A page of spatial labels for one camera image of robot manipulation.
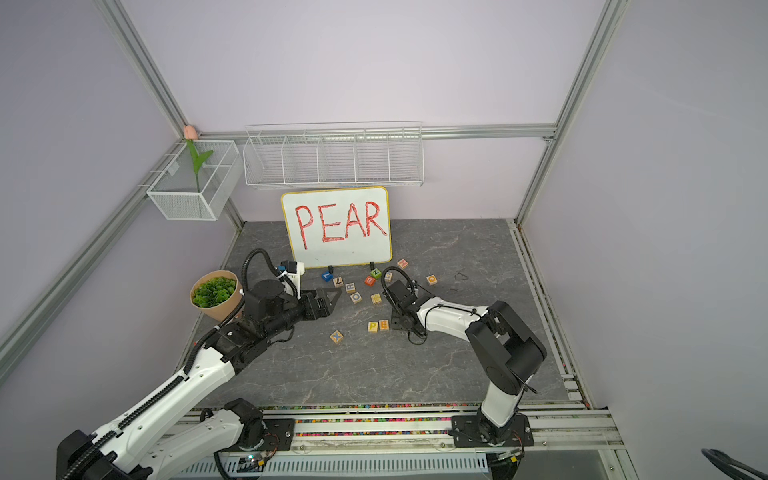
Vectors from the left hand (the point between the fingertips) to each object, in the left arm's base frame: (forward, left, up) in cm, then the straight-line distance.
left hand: (329, 294), depth 76 cm
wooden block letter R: (+15, -30, -20) cm, 39 cm away
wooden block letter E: (0, -13, -20) cm, 24 cm away
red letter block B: (+17, -9, -20) cm, 28 cm away
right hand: (+2, -19, -20) cm, 28 cm away
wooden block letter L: (+17, +2, -20) cm, 27 cm away
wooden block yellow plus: (+9, -11, -20) cm, 25 cm away
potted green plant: (+8, +35, -10) cm, 37 cm away
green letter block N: (+19, -12, -20) cm, 30 cm away
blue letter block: (+20, +6, -21) cm, 30 cm away
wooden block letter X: (-3, +1, -20) cm, 20 cm away
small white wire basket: (+24, +37, +15) cm, 47 cm away
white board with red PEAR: (+30, -1, -6) cm, 30 cm away
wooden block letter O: (+10, -5, -20) cm, 23 cm away
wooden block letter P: (0, -10, -20) cm, 22 cm away
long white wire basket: (+47, 0, +10) cm, 48 cm away
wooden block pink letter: (+24, -22, -21) cm, 38 cm away
